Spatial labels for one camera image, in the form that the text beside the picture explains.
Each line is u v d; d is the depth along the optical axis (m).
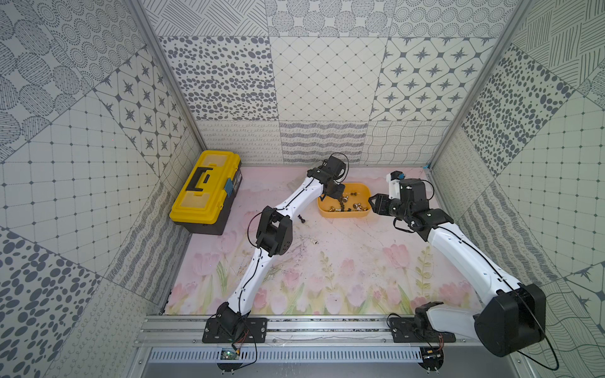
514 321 0.39
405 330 0.73
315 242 0.93
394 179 0.73
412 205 0.61
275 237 0.64
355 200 1.09
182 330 0.76
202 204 0.86
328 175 0.78
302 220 1.01
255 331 0.73
